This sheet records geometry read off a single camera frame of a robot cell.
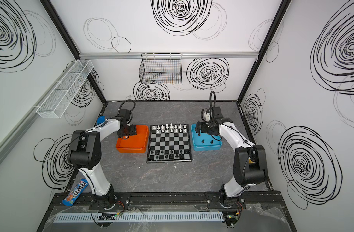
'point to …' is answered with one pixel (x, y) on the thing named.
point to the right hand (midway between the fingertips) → (201, 128)
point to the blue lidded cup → (100, 119)
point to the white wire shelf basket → (54, 106)
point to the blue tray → (205, 142)
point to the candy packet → (73, 195)
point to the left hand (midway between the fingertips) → (131, 132)
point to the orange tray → (137, 143)
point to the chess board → (169, 143)
